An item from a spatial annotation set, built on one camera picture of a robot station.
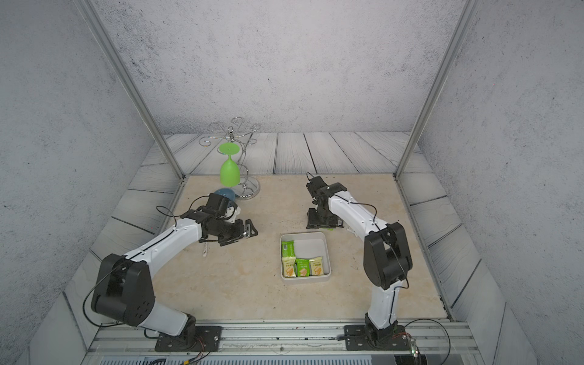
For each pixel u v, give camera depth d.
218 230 0.69
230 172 0.90
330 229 0.98
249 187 1.19
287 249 0.91
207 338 0.73
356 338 0.73
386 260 0.49
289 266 0.87
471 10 0.70
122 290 0.43
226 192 1.08
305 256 0.91
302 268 0.86
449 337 0.74
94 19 0.72
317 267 0.87
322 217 0.76
